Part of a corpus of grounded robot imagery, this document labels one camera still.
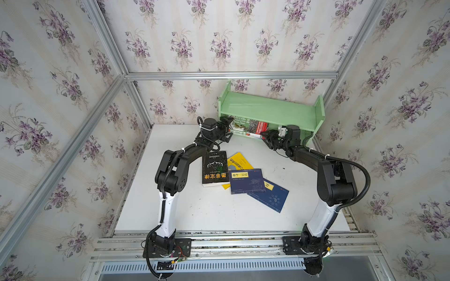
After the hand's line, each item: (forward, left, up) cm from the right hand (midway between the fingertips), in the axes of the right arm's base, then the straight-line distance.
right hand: (268, 134), depth 94 cm
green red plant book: (+5, +10, 0) cm, 12 cm away
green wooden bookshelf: (+7, -19, +7) cm, 21 cm away
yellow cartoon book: (-9, +17, -15) cm, 24 cm away
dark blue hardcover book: (-22, +12, -14) cm, 28 cm away
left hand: (+4, +19, +4) cm, 19 cm away
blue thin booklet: (-29, -2, -15) cm, 33 cm away
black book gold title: (-15, +29, -13) cm, 35 cm away
